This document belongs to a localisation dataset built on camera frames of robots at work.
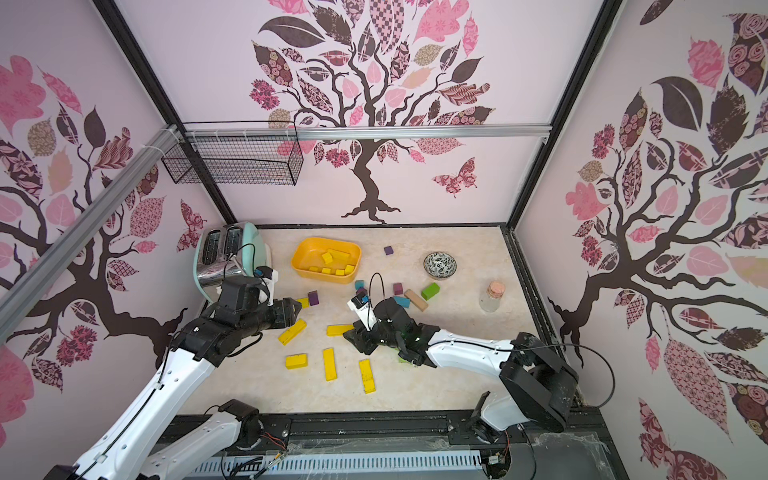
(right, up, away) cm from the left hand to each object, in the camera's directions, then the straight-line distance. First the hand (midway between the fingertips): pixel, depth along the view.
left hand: (293, 313), depth 75 cm
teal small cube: (+14, +5, +26) cm, 30 cm away
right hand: (+14, -5, +3) cm, 15 cm away
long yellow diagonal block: (-5, -9, +14) cm, 18 cm away
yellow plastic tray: (-6, +15, +35) cm, 38 cm away
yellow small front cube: (+7, +9, +28) cm, 30 cm away
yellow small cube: (+10, +10, +28) cm, 31 cm away
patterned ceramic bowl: (+43, +11, +31) cm, 55 cm away
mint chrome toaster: (-25, +16, +14) cm, 33 cm away
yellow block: (+6, +15, +32) cm, 36 cm away
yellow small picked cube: (+2, +9, +29) cm, 30 cm away
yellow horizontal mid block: (+9, -8, +16) cm, 20 cm away
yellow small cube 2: (-3, +10, +29) cm, 30 cm away
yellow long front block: (+19, -19, +6) cm, 28 cm away
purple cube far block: (+24, +17, +37) cm, 47 cm away
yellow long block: (+8, -17, +10) cm, 21 cm away
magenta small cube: (+28, +3, +25) cm, 38 cm away
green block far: (+39, +2, +25) cm, 46 cm away
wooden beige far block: (+33, 0, +22) cm, 40 cm away
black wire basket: (-14, +49, +19) cm, 54 cm away
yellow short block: (-2, -16, +8) cm, 18 cm away
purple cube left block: (-1, +1, +22) cm, 22 cm away
